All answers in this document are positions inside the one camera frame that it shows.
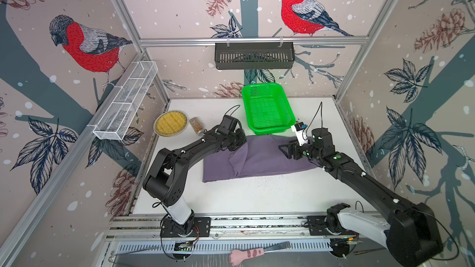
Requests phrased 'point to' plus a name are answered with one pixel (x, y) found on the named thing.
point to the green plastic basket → (268, 111)
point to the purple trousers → (253, 156)
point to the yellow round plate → (170, 123)
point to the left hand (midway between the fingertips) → (251, 136)
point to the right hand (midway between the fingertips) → (285, 142)
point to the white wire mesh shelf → (114, 120)
